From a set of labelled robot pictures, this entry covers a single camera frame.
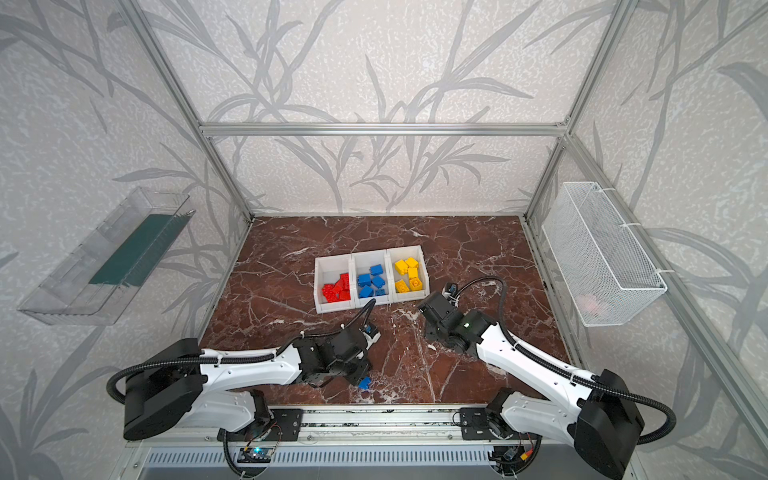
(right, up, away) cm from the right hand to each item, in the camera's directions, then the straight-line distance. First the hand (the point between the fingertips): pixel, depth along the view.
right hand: (435, 316), depth 83 cm
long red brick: (-33, +4, +13) cm, 36 cm away
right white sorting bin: (-12, +10, +12) cm, 20 cm away
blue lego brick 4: (-21, +5, +13) cm, 25 cm away
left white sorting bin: (-35, +10, +21) cm, 42 cm away
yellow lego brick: (-6, +14, +20) cm, 25 cm away
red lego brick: (-29, +3, +13) cm, 32 cm away
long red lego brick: (-29, +7, +15) cm, 33 cm away
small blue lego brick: (-16, +4, +14) cm, 22 cm away
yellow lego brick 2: (-6, +10, +19) cm, 22 cm away
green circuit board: (-45, -31, -12) cm, 55 cm away
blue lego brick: (-22, +8, +16) cm, 28 cm away
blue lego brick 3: (-18, +7, +17) cm, 26 cm away
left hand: (-17, -12, 0) cm, 21 cm away
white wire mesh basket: (+33, +14, -21) cm, 42 cm away
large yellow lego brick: (-10, +12, +19) cm, 25 cm away
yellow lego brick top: (-5, +7, +14) cm, 16 cm away
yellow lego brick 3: (-10, +6, +14) cm, 18 cm away
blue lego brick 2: (-18, +11, +20) cm, 29 cm away
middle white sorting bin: (-19, +8, +17) cm, 27 cm away
